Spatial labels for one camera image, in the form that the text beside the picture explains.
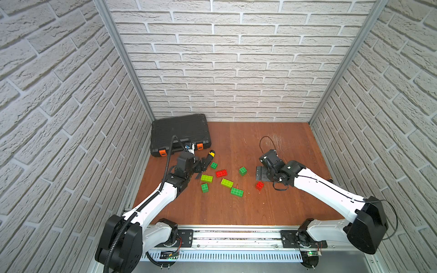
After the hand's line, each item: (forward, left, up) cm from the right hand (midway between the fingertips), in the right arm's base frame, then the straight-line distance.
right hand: (267, 174), depth 82 cm
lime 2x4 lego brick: (+5, +31, -9) cm, 33 cm away
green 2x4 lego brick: (-4, +15, -10) cm, 19 cm away
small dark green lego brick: (+7, +11, -7) cm, 15 cm away
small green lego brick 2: (-2, +32, -7) cm, 32 cm away
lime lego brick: (+1, +20, -9) cm, 22 cm away
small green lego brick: (+12, +27, -9) cm, 31 cm away
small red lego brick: (-2, +3, -8) cm, 9 cm away
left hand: (+11, +34, +4) cm, 36 cm away
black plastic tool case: (+42, +42, -8) cm, 59 cm away
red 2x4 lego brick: (+7, +23, -9) cm, 25 cm away
